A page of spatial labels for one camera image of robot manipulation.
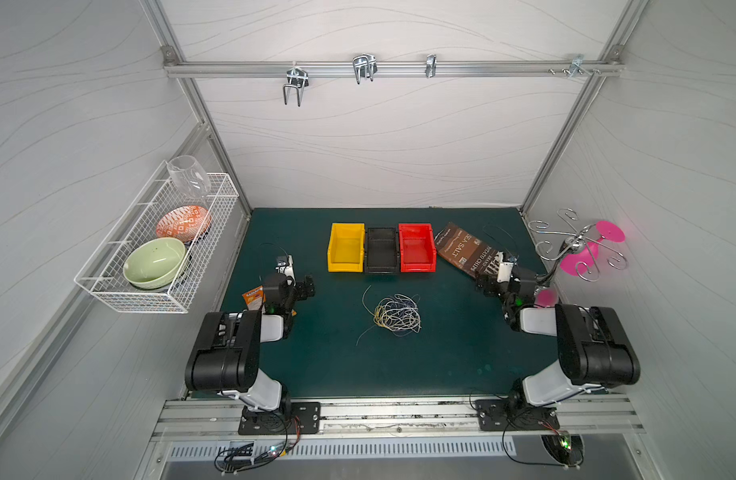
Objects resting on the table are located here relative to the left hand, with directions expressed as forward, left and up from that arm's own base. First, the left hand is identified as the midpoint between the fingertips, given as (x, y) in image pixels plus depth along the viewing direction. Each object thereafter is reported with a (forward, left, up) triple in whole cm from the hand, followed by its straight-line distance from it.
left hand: (297, 274), depth 94 cm
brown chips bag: (+13, -57, -4) cm, 59 cm away
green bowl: (-16, +22, +29) cm, 39 cm away
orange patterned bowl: (-3, +21, +27) cm, 34 cm away
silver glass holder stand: (-4, -75, +23) cm, 79 cm away
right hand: (+3, -64, 0) cm, 64 cm away
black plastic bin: (+15, -27, -7) cm, 32 cm away
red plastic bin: (+19, -41, -10) cm, 46 cm away
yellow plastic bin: (+13, -14, -3) cm, 20 cm away
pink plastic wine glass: (-9, -74, +22) cm, 78 cm away
